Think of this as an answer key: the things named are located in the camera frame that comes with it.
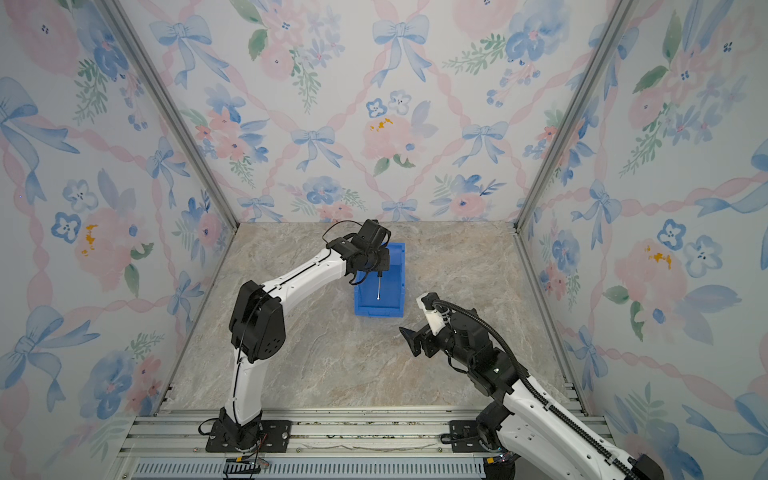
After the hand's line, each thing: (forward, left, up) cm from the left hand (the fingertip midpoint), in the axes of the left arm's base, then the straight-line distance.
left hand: (386, 257), depth 92 cm
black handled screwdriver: (-4, +2, -4) cm, 6 cm away
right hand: (-22, -7, +3) cm, 23 cm away
